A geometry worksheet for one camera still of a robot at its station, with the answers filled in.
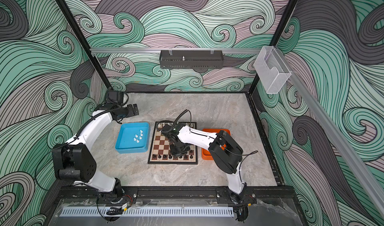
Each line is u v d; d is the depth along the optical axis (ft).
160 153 2.86
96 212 2.28
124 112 2.48
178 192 2.46
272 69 2.59
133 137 3.04
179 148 2.35
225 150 1.60
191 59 3.13
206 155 2.71
